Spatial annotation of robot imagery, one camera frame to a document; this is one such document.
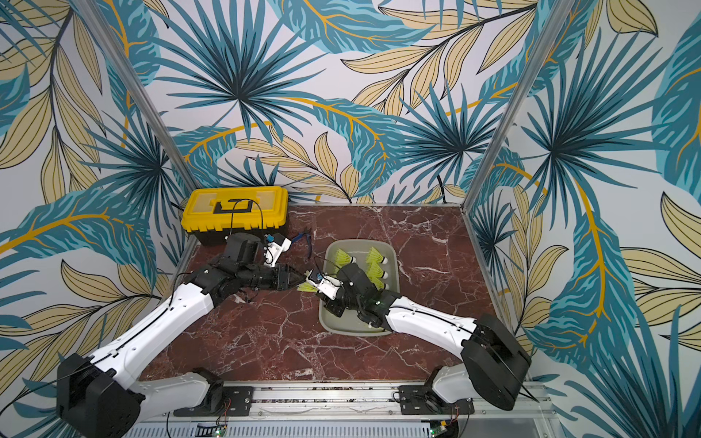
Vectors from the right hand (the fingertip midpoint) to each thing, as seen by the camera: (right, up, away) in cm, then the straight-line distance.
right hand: (322, 287), depth 81 cm
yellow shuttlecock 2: (-3, +1, -6) cm, 7 cm away
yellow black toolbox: (-40, +23, +14) cm, 48 cm away
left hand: (-5, +2, -7) cm, 9 cm away
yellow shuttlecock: (+17, +7, +19) cm, 27 cm away
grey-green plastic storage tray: (+8, -13, +6) cm, 16 cm away
